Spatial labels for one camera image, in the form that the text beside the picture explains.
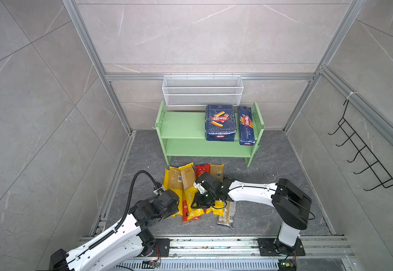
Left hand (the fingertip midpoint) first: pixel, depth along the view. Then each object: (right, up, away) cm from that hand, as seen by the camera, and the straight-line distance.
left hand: (177, 203), depth 78 cm
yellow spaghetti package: (-5, +8, +13) cm, 15 cm away
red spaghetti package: (+11, +13, +19) cm, 25 cm away
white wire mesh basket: (+12, +60, +23) cm, 66 cm away
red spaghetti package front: (+3, -6, +3) cm, 7 cm away
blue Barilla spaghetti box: (+33, +36, +2) cm, 49 cm away
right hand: (+7, -3, +3) cm, 9 cm away
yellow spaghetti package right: (+20, +13, +19) cm, 31 cm away
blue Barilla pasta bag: (+20, +38, +1) cm, 43 cm away
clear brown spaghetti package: (+25, -5, +4) cm, 26 cm away
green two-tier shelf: (+3, +33, +3) cm, 33 cm away
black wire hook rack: (+79, +16, -17) cm, 82 cm away
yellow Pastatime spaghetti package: (+3, +12, +13) cm, 18 cm away
